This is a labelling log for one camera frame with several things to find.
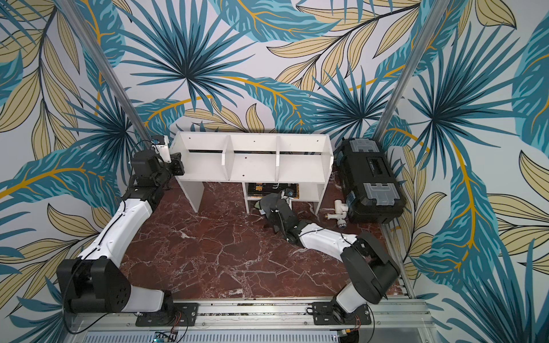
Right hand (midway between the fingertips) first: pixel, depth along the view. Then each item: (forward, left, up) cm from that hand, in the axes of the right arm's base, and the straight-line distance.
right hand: (278, 209), depth 90 cm
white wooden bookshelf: (+16, +14, +15) cm, 26 cm away
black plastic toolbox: (+4, -39, +7) cm, 40 cm away
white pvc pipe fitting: (+2, -29, -8) cm, 30 cm away
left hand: (+11, +37, +21) cm, 44 cm away
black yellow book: (+7, +8, +5) cm, 12 cm away
